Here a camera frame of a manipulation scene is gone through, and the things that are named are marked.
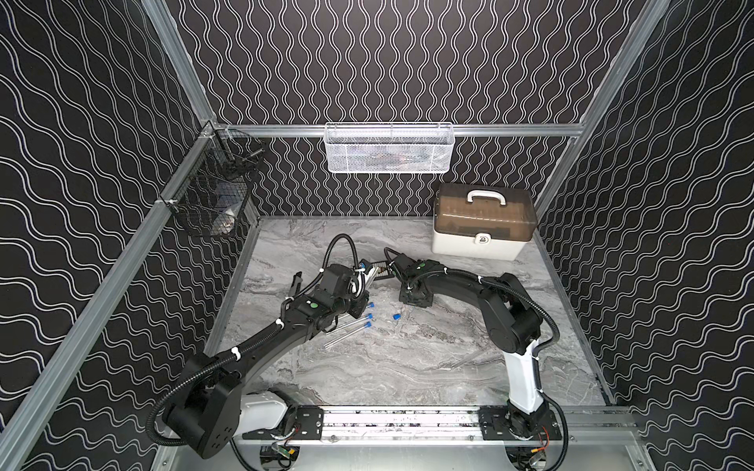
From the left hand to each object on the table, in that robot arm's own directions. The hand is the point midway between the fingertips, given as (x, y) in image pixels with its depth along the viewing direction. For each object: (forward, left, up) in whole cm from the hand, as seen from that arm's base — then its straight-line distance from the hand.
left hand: (364, 286), depth 83 cm
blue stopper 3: (-2, -2, -14) cm, 14 cm away
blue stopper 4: (-4, -2, -15) cm, 15 cm away
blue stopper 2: (+2, -2, -14) cm, 15 cm away
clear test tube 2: (-9, +6, -15) cm, 19 cm away
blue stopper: (-1, -10, -15) cm, 18 cm away
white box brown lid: (+23, -36, +6) cm, 43 cm away
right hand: (+5, -15, -15) cm, 22 cm away
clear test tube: (-6, +4, -15) cm, 17 cm away
